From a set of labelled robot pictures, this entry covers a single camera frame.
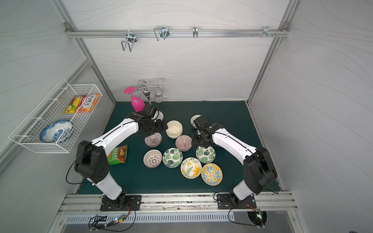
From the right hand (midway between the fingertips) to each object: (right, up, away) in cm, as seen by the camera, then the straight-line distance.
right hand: (194, 141), depth 85 cm
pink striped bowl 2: (-7, -3, +10) cm, 13 cm away
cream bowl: (-14, +10, +11) cm, 20 cm away
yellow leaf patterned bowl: (-2, -15, -1) cm, 16 cm away
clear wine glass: (-25, +30, +19) cm, 44 cm away
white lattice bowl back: (-1, +13, +19) cm, 23 cm away
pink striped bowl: (-27, -1, +10) cm, 29 cm away
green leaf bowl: (-14, -11, +3) cm, 17 cm away
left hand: (-19, +7, +2) cm, 21 cm away
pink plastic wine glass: (-39, +24, +13) cm, 47 cm away
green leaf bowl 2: (+7, -9, +5) cm, 13 cm away
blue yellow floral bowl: (+10, -18, -3) cm, 21 cm away
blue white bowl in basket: (-62, +9, -23) cm, 67 cm away
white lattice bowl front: (-26, -11, +3) cm, 28 cm away
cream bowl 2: (-13, +4, +11) cm, 18 cm away
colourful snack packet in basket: (-58, +22, -12) cm, 63 cm away
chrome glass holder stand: (-29, +30, +5) cm, 42 cm away
